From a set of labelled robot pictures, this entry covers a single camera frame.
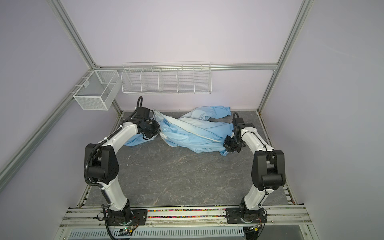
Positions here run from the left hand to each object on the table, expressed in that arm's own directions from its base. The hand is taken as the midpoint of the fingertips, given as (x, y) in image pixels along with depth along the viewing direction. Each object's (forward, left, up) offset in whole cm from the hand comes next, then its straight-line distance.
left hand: (162, 131), depth 93 cm
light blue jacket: (-1, -21, -1) cm, 21 cm away
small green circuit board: (-50, +17, -14) cm, 55 cm away
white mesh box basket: (+27, +42, +13) cm, 51 cm away
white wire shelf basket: (+38, -18, +12) cm, 44 cm away
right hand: (-14, -39, -5) cm, 42 cm away
